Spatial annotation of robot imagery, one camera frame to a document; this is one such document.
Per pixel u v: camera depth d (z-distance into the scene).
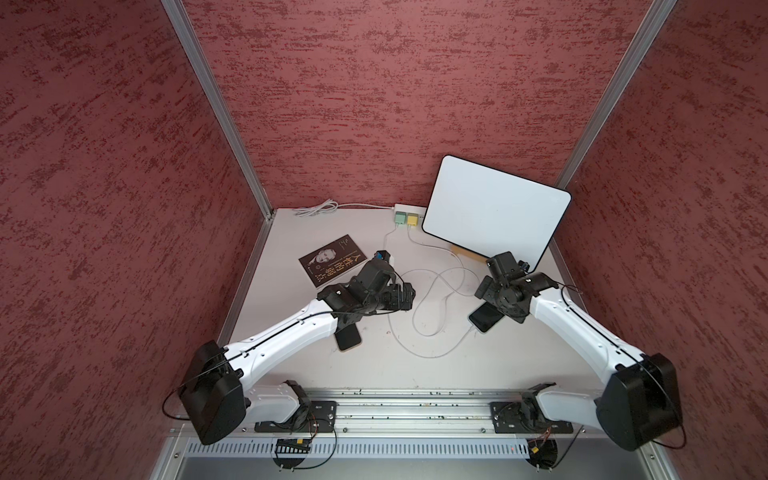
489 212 0.94
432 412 0.76
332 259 1.04
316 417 0.73
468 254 1.03
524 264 0.77
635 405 0.40
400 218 1.17
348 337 0.86
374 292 0.60
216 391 0.39
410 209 1.17
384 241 1.12
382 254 0.71
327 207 1.19
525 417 0.67
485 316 0.91
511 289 0.60
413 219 1.16
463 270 1.03
